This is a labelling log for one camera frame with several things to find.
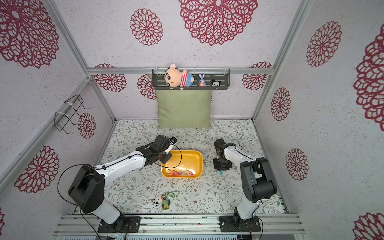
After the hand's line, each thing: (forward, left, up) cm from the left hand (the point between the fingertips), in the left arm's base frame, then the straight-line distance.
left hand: (165, 152), depth 90 cm
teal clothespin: (-9, -34, -10) cm, 36 cm away
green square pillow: (+28, -7, +9) cm, 30 cm away
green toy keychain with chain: (-26, -2, -8) cm, 28 cm away
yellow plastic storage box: (-5, -16, -8) cm, 18 cm away
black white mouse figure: (+35, -31, +24) cm, 52 cm away
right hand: (-5, -33, -8) cm, 35 cm away
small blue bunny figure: (+33, -22, +26) cm, 47 cm away
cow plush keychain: (-25, +3, -7) cm, 26 cm away
